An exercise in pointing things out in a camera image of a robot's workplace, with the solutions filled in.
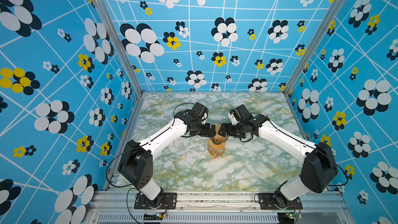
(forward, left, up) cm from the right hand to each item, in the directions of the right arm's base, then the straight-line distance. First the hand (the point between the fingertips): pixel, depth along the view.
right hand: (225, 133), depth 84 cm
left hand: (0, +9, +2) cm, 9 cm away
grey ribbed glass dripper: (-4, +3, -3) cm, 6 cm away
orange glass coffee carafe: (-7, +5, -6) cm, 11 cm away
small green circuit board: (-37, +34, -13) cm, 52 cm away
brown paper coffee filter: (-2, +5, -1) cm, 5 cm away
